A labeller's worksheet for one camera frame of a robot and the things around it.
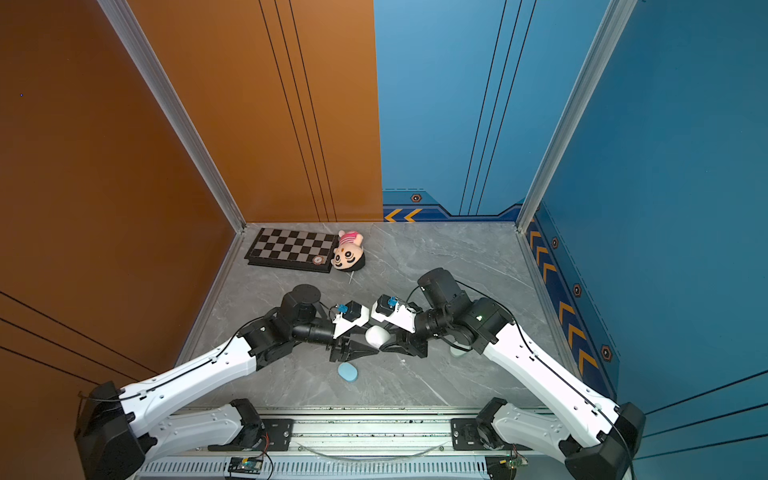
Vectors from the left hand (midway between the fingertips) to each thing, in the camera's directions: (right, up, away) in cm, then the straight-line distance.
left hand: (377, 337), depth 67 cm
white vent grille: (+1, -31, +2) cm, 31 cm away
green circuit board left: (-32, -32, +4) cm, 46 cm away
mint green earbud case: (+21, -9, +17) cm, 29 cm away
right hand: (+2, +1, -2) cm, 2 cm away
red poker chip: (-23, +16, +38) cm, 47 cm away
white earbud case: (0, +1, -3) cm, 3 cm away
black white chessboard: (-33, +20, +41) cm, 56 cm away
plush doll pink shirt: (-11, +18, +32) cm, 38 cm away
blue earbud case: (-9, -14, +15) cm, 23 cm away
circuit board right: (+32, -30, +2) cm, 44 cm away
